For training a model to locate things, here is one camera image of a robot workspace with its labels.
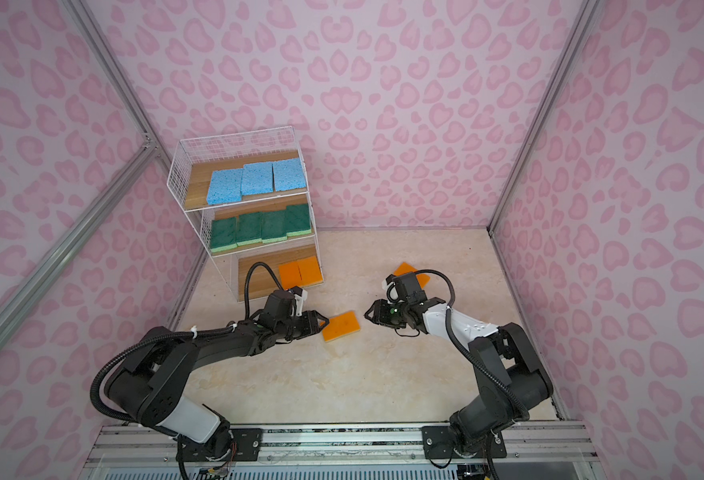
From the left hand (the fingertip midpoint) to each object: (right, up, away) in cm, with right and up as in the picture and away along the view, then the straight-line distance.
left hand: (327, 319), depth 89 cm
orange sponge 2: (-15, +12, +18) cm, 27 cm away
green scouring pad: (-8, +30, -3) cm, 31 cm away
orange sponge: (-8, +14, +17) cm, 23 cm away
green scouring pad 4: (-28, +25, -5) cm, 38 cm away
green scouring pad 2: (-15, +28, -3) cm, 32 cm away
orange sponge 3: (+4, -2, +3) cm, 6 cm away
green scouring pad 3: (-21, +26, -5) cm, 35 cm away
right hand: (+13, +2, -2) cm, 14 cm away
